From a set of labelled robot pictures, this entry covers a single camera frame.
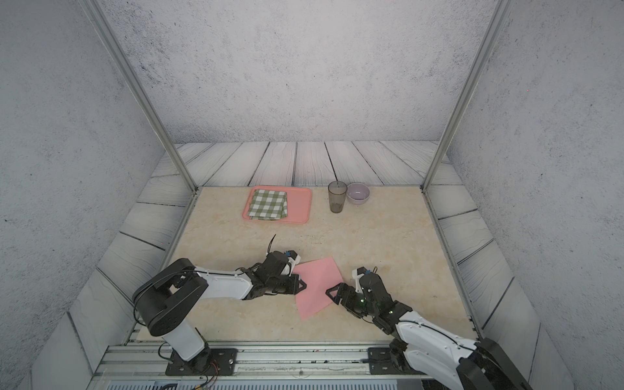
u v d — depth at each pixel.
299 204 1.15
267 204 1.14
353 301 0.74
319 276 0.93
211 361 0.71
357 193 1.15
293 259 0.84
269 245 1.02
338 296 0.74
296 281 0.79
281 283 0.77
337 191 1.05
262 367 0.73
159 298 0.47
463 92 0.89
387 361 0.74
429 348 0.51
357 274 0.81
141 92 0.87
